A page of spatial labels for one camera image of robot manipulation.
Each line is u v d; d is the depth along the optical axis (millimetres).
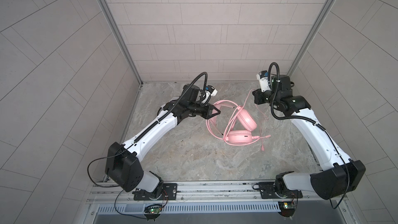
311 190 457
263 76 649
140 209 688
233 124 599
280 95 544
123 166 391
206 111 631
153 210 644
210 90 658
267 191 710
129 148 413
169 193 710
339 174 373
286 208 680
